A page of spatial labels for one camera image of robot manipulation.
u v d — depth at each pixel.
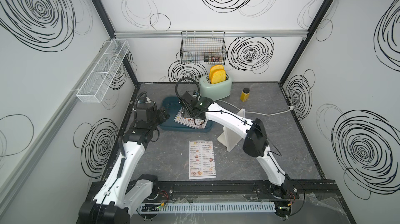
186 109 0.67
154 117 0.64
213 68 0.99
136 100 0.56
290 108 1.05
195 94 0.79
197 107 0.62
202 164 0.83
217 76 0.98
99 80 0.76
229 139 0.78
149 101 0.69
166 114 0.71
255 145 0.52
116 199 0.39
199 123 0.72
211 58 0.88
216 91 1.01
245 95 1.04
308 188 0.75
